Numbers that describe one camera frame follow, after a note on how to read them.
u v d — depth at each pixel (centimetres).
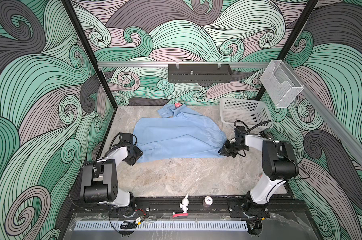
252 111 114
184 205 73
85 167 44
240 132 78
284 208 75
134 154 78
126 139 73
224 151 86
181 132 105
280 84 80
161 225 70
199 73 95
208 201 71
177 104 118
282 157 54
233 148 82
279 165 48
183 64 94
